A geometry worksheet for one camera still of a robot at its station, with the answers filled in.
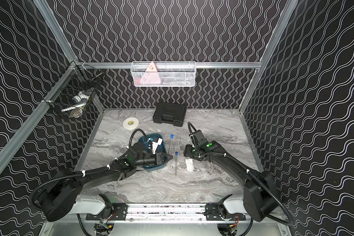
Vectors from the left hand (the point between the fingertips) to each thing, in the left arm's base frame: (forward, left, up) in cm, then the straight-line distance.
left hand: (172, 156), depth 75 cm
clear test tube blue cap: (+11, -1, -19) cm, 22 cm away
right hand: (+7, -8, -7) cm, 13 cm away
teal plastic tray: (0, +12, +4) cm, 13 cm away
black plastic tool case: (+42, +7, -12) cm, 44 cm away
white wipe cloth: (+3, -10, -15) cm, 18 cm away
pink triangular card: (+44, +17, +17) cm, 50 cm away
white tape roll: (+34, +35, -18) cm, 52 cm away
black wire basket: (+34, +68, +8) cm, 76 cm away
